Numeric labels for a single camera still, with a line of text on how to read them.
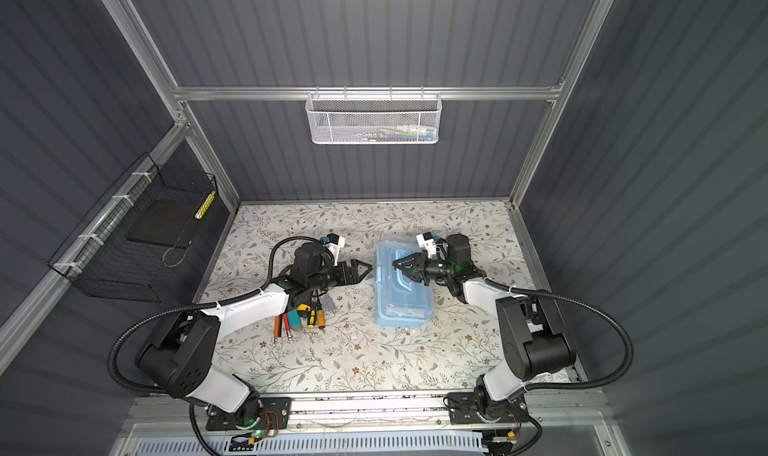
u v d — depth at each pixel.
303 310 0.91
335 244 0.81
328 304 0.92
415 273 0.77
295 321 0.89
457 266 0.72
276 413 0.73
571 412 0.74
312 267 0.71
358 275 0.78
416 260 0.80
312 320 0.87
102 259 0.65
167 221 0.75
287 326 0.87
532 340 0.46
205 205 0.81
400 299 0.82
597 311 0.42
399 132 0.91
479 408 0.67
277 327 0.87
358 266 0.78
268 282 0.63
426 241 0.84
